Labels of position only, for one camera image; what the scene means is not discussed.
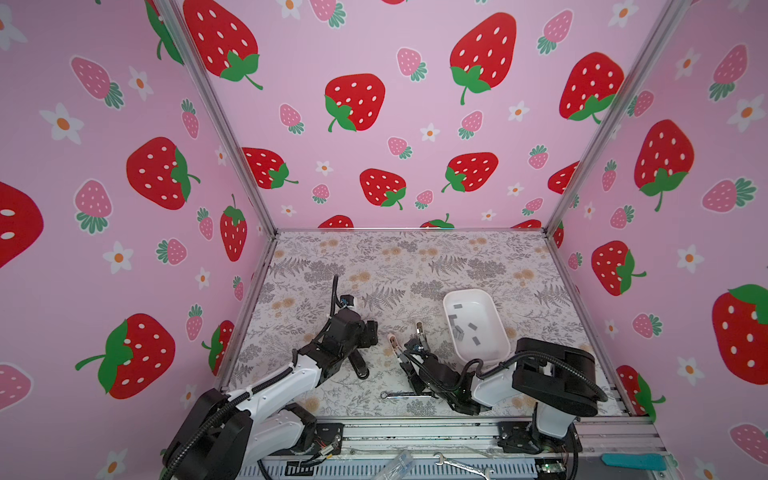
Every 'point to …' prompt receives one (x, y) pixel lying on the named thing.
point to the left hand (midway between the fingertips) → (368, 323)
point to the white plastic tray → (478, 308)
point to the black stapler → (358, 364)
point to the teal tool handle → (641, 461)
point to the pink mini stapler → (393, 341)
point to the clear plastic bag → (396, 468)
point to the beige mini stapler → (420, 332)
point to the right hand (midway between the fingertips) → (401, 364)
